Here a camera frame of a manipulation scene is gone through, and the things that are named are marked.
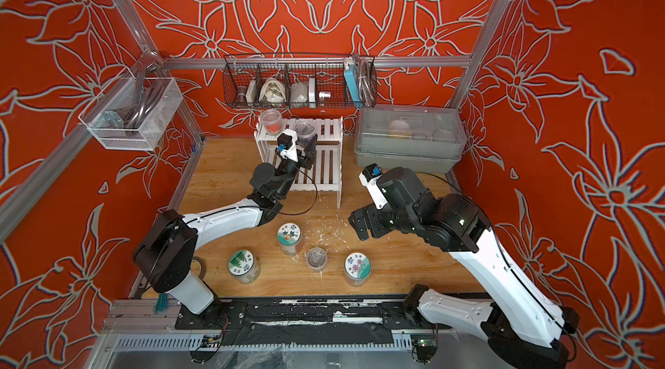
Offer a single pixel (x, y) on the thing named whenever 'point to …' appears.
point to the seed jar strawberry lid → (288, 235)
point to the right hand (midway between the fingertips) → (359, 214)
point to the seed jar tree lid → (244, 266)
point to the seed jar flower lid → (357, 268)
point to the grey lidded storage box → (410, 136)
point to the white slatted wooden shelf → (326, 173)
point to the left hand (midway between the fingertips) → (307, 130)
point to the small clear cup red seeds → (271, 119)
